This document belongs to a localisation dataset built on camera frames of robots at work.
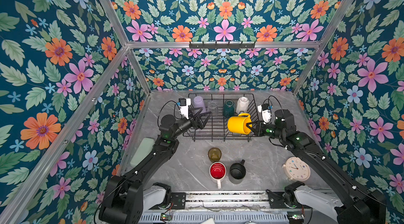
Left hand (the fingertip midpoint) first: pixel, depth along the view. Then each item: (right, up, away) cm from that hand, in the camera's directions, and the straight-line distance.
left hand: (207, 108), depth 70 cm
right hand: (+19, -7, +5) cm, 21 cm away
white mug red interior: (+5, -35, +13) cm, 37 cm away
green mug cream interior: (+12, -1, +28) cm, 30 cm away
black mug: (+16, -33, +12) cm, 39 cm away
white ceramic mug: (+21, +2, +27) cm, 34 cm away
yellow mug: (+14, -7, 0) cm, 16 cm away
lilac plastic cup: (-7, +3, +25) cm, 26 cm away
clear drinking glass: (+2, 0, +28) cm, 28 cm away
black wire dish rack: (+12, -4, +6) cm, 14 cm away
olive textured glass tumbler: (+3, -26, +18) cm, 32 cm away
